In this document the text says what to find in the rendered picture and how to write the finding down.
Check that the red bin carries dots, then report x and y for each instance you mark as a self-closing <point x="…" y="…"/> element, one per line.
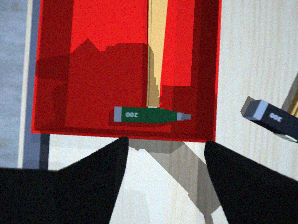
<point x="92" y="55"/>

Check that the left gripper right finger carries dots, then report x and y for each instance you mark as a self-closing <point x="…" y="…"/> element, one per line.
<point x="250" y="193"/>

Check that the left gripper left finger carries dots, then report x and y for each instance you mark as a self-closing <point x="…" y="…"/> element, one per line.
<point x="84" y="192"/>

